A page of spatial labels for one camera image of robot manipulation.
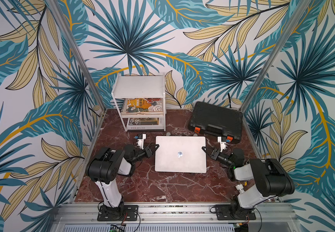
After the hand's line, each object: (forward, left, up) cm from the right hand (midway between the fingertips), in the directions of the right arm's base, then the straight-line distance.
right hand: (195, 152), depth 84 cm
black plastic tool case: (+26, -20, -4) cm, 33 cm away
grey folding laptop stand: (+12, +15, +2) cm, 20 cm away
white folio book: (+26, +31, -5) cm, 41 cm away
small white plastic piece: (-18, -23, -9) cm, 31 cm away
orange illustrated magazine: (+29, +32, +10) cm, 45 cm away
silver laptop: (0, +7, -2) cm, 7 cm away
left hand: (+5, +22, -2) cm, 23 cm away
